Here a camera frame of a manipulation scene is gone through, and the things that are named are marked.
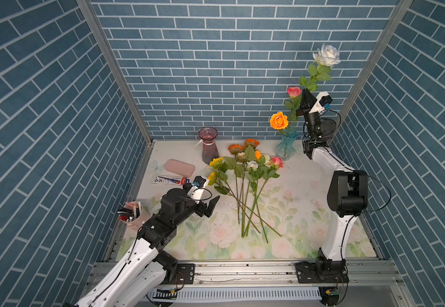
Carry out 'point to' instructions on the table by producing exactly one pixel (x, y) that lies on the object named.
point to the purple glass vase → (210, 151)
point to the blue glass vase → (285, 149)
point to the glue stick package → (169, 180)
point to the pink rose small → (277, 162)
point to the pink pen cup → (133, 214)
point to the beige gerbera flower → (241, 157)
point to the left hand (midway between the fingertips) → (214, 191)
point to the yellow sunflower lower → (211, 178)
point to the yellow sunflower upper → (216, 162)
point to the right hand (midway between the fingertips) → (307, 91)
